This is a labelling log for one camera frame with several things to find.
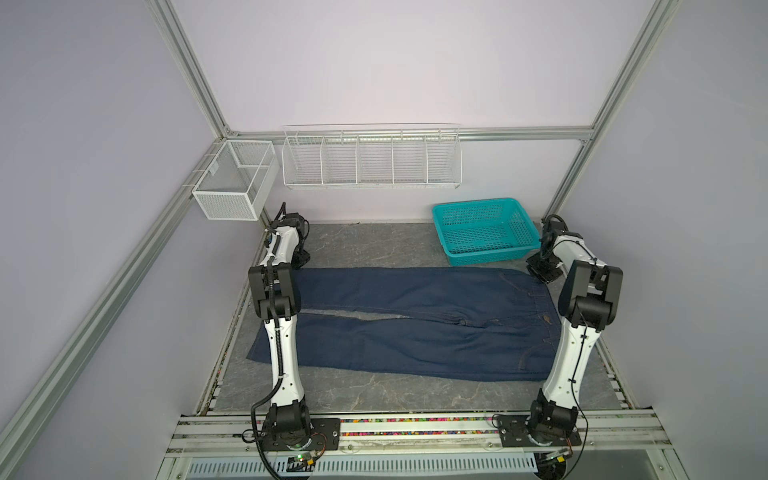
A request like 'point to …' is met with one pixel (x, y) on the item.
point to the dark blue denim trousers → (448, 323)
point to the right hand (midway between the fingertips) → (538, 276)
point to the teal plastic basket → (482, 230)
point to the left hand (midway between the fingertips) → (300, 268)
